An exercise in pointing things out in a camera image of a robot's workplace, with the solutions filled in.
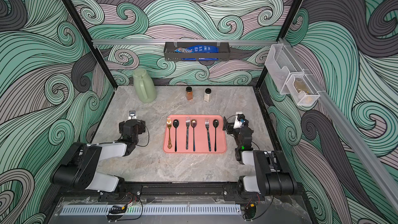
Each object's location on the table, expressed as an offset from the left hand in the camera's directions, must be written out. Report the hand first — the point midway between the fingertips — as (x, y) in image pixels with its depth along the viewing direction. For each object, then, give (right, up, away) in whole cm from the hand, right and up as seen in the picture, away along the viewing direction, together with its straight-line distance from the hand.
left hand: (133, 119), depth 91 cm
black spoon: (+25, -4, +6) cm, 26 cm away
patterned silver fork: (+33, -2, +6) cm, 33 cm away
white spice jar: (+46, +14, +15) cm, 51 cm away
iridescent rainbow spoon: (+36, -4, +6) cm, 37 cm away
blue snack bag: (+40, +43, +1) cm, 59 cm away
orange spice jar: (+34, +16, +16) cm, 40 cm away
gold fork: (+21, -2, +6) cm, 22 cm away
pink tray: (+37, -9, +2) cm, 39 cm away
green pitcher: (+6, +20, +3) cm, 21 cm away
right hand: (+61, +2, -3) cm, 62 cm away
